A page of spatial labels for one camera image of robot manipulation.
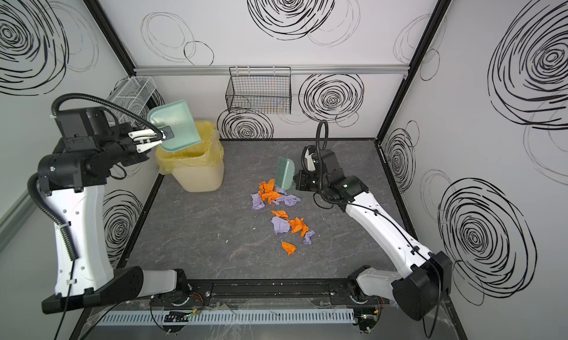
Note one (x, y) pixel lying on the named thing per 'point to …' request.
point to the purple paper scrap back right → (289, 199)
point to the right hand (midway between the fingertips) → (291, 178)
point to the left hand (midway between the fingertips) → (138, 130)
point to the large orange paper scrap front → (299, 225)
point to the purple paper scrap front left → (308, 237)
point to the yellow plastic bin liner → (208, 151)
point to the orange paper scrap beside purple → (282, 213)
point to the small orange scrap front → (288, 247)
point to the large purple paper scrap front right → (280, 225)
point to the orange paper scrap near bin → (268, 191)
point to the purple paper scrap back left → (257, 203)
